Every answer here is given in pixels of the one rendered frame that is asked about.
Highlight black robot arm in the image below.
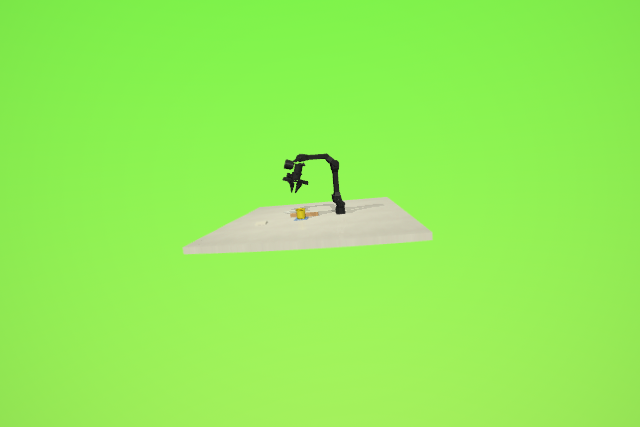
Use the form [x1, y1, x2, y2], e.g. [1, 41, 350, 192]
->
[284, 153, 345, 214]

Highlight light brown wooden plank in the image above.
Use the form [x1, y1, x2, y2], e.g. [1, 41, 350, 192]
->
[290, 212, 319, 217]

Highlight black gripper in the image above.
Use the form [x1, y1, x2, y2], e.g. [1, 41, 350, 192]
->
[282, 171, 308, 193]

